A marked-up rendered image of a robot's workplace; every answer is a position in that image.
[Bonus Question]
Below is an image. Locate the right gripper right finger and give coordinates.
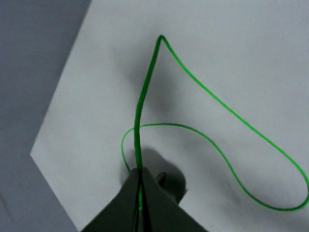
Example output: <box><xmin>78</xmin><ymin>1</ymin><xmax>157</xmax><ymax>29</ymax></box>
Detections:
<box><xmin>142</xmin><ymin>167</ymin><xmax>209</xmax><ymax>232</ymax></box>

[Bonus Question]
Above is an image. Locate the green cable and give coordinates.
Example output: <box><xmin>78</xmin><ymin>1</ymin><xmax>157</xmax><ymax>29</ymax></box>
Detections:
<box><xmin>121</xmin><ymin>35</ymin><xmax>309</xmax><ymax>212</ymax></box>

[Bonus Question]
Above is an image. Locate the black cable reel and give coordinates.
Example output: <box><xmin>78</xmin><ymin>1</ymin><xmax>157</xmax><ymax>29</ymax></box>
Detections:
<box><xmin>139</xmin><ymin>172</ymin><xmax>188</xmax><ymax>232</ymax></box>

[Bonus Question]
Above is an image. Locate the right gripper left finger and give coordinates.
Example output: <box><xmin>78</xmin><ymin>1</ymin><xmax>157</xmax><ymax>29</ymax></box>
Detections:
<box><xmin>80</xmin><ymin>167</ymin><xmax>139</xmax><ymax>232</ymax></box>

